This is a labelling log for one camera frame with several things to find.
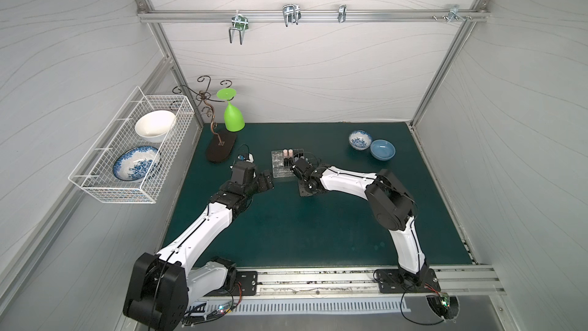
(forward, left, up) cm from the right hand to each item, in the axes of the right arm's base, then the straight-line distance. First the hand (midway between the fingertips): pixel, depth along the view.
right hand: (306, 187), depth 96 cm
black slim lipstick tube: (+8, +9, +7) cm, 14 cm away
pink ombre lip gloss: (+11, +7, +10) cm, 17 cm away
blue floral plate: (-13, +49, +34) cm, 61 cm away
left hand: (-3, +16, +14) cm, 21 cm away
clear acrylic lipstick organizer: (+9, +13, 0) cm, 16 cm away
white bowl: (+3, +52, +33) cm, 61 cm away
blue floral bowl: (+27, -26, +1) cm, 38 cm away
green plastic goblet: (+18, +31, +22) cm, 42 cm away
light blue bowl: (+22, -36, +1) cm, 42 cm away
